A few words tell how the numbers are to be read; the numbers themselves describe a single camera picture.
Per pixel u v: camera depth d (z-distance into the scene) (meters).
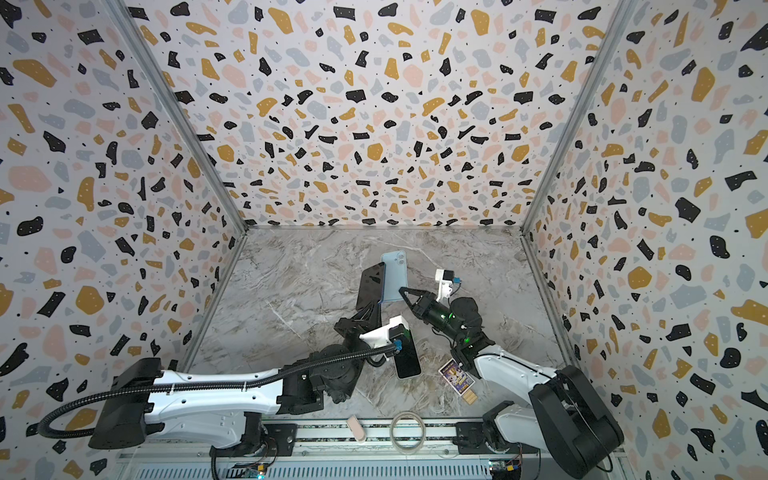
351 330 0.58
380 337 0.56
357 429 0.74
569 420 0.42
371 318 0.65
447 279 0.75
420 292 0.75
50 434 0.38
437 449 0.73
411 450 0.72
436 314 0.71
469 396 0.80
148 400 0.41
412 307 0.73
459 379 0.82
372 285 0.76
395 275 0.78
